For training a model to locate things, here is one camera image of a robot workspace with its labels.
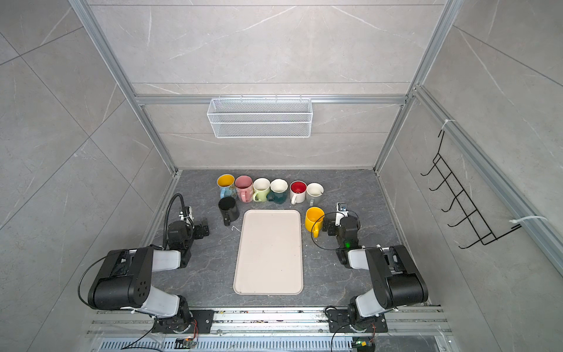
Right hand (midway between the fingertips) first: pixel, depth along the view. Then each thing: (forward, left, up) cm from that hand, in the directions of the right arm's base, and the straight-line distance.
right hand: (336, 212), depth 94 cm
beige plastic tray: (-17, +30, -6) cm, 35 cm away
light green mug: (+16, +34, 0) cm, 38 cm away
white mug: (+15, +16, -4) cm, 23 cm away
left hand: (0, +63, +1) cm, 63 cm away
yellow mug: (-3, +10, -2) cm, 11 cm away
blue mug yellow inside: (+13, +49, +4) cm, 51 cm away
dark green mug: (+10, +25, +3) cm, 28 cm away
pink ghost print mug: (+11, +41, +4) cm, 43 cm away
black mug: (+3, +48, 0) cm, 48 cm away
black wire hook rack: (-22, -33, +25) cm, 47 cm away
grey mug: (+10, +9, +1) cm, 13 cm away
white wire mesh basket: (+38, +34, +23) cm, 56 cm away
